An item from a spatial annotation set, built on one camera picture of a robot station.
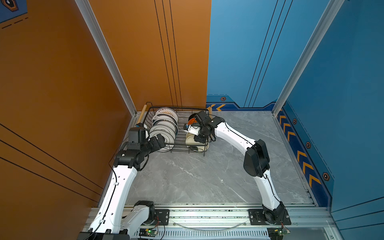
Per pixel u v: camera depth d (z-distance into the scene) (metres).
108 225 0.38
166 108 1.02
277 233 0.70
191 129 0.82
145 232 0.71
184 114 1.20
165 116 0.99
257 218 0.72
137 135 0.54
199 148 0.95
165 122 0.95
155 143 0.66
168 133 0.90
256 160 0.54
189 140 0.91
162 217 0.73
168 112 1.03
